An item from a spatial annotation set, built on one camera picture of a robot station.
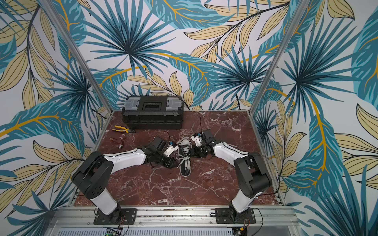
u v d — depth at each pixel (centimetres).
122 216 72
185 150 94
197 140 86
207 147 69
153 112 96
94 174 51
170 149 83
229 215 70
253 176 46
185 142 98
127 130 107
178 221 73
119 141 100
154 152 72
